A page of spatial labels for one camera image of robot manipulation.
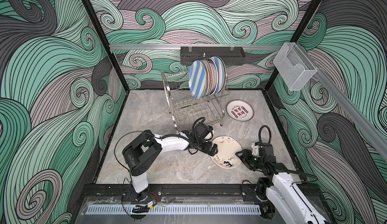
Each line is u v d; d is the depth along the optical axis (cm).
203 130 69
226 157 86
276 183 56
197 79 76
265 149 65
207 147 76
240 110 107
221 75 71
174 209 70
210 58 72
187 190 74
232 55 95
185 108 69
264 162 64
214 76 70
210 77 69
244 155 76
